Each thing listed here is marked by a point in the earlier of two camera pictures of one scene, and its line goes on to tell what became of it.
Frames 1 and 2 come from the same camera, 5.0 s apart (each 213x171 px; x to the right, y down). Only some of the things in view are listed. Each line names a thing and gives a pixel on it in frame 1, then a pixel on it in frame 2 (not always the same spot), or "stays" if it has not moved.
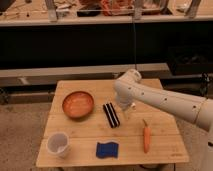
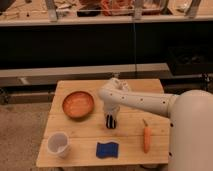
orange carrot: [146, 137] stays
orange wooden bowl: [78, 104] stays
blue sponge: [106, 150] stays
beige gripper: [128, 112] -> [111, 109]
